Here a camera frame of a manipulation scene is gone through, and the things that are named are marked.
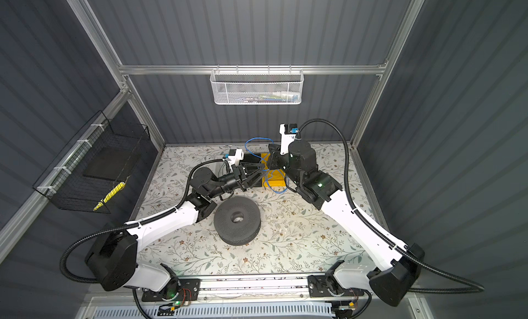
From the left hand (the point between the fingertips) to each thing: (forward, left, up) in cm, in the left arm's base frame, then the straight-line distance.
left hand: (266, 169), depth 65 cm
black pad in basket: (+11, +57, -6) cm, 59 cm away
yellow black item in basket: (-1, +53, -9) cm, 53 cm away
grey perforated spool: (-9, +12, -29) cm, 33 cm away
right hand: (+8, -2, +3) cm, 8 cm away
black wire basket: (-1, +63, -2) cm, 63 cm away
